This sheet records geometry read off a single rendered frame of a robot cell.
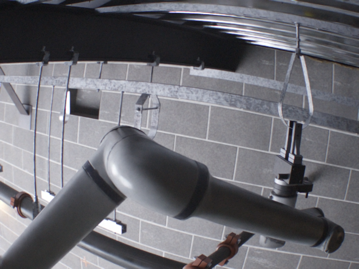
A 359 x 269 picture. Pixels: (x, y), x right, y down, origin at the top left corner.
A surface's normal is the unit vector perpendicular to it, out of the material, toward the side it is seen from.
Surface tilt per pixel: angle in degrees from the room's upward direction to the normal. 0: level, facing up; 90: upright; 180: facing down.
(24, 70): 90
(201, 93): 90
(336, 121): 90
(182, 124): 90
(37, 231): 62
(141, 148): 33
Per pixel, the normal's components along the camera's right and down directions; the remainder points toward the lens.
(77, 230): 0.46, 0.36
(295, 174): 0.14, 0.18
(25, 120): -0.51, 0.09
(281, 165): -0.99, -0.07
